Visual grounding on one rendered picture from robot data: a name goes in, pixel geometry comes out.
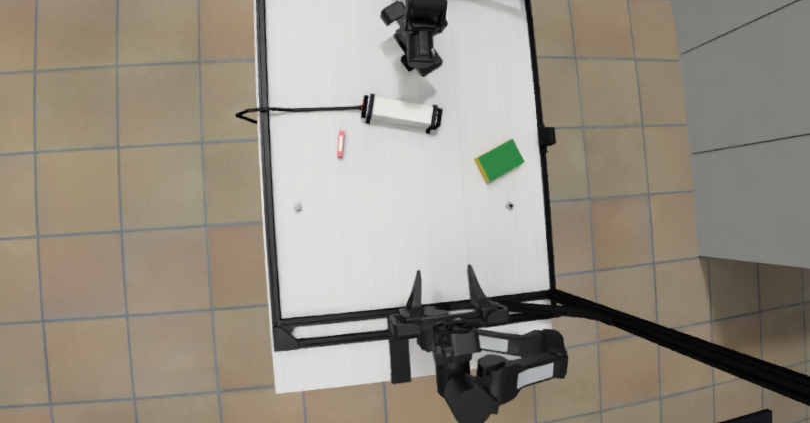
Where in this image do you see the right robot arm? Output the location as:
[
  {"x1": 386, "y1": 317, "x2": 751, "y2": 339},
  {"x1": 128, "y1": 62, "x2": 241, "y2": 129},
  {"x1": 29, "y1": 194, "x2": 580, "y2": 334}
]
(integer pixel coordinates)
[{"x1": 404, "y1": 0, "x2": 448, "y2": 68}]

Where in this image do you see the green flat block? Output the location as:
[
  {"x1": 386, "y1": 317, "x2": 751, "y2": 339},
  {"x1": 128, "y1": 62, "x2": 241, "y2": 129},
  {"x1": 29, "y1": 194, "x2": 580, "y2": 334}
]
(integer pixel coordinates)
[{"x1": 474, "y1": 139, "x2": 525, "y2": 183}]

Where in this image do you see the small pink block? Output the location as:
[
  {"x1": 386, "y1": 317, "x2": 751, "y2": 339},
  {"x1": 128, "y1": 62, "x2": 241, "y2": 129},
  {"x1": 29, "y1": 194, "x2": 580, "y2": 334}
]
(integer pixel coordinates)
[{"x1": 337, "y1": 131, "x2": 344, "y2": 158}]

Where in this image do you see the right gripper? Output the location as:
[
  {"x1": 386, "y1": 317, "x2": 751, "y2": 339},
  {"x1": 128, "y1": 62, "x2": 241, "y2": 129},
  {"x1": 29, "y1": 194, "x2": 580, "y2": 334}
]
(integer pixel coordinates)
[{"x1": 380, "y1": 1, "x2": 443, "y2": 77}]

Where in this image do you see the black power cord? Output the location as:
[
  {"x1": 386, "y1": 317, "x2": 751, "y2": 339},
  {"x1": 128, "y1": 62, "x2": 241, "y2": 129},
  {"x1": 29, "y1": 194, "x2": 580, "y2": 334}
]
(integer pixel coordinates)
[{"x1": 235, "y1": 106, "x2": 360, "y2": 124}]

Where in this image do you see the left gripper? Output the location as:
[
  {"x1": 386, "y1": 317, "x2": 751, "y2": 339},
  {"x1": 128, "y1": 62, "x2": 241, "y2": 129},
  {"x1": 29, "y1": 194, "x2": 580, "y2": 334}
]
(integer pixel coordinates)
[{"x1": 389, "y1": 264, "x2": 509, "y2": 370}]

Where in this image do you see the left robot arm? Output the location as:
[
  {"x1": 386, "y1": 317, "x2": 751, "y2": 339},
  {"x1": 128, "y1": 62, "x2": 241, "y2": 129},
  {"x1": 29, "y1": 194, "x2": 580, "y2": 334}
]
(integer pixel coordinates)
[{"x1": 416, "y1": 327, "x2": 569, "y2": 423}]

